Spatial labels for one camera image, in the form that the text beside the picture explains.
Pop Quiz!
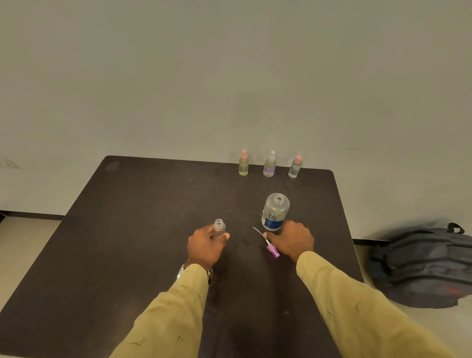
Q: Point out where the person's right forearm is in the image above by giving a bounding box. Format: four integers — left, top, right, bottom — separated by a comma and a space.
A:
296, 251, 458, 358

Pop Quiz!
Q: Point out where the person's right hand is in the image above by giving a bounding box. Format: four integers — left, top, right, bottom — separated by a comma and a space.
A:
262, 220, 315, 263

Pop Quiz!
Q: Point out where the large clear bottle blue label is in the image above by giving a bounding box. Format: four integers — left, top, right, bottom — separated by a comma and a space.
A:
261, 193, 291, 233

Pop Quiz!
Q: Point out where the grey backpack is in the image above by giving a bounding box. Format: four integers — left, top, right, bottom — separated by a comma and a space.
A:
367, 222, 472, 309

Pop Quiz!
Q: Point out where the person's left forearm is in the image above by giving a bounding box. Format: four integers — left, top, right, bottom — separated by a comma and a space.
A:
110, 264, 210, 358

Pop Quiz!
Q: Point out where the small bottle magenta cap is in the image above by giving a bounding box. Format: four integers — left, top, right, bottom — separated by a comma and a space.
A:
210, 218, 227, 241

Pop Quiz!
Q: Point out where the person's left hand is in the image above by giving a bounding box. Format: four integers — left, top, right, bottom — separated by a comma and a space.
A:
187, 224, 231, 272

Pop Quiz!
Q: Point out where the small clear bottle pink cap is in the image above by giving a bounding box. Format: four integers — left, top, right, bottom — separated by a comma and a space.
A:
288, 154, 303, 179

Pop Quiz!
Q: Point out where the magenta spray cap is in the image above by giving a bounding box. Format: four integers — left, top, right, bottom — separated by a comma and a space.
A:
252, 227, 281, 259

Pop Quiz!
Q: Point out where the silver wristwatch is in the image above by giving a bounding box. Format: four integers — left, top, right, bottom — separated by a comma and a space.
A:
176, 260, 214, 287

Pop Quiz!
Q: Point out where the purple-tinted spray bottle white cap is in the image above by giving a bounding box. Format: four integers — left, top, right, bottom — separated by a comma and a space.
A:
263, 150, 277, 178

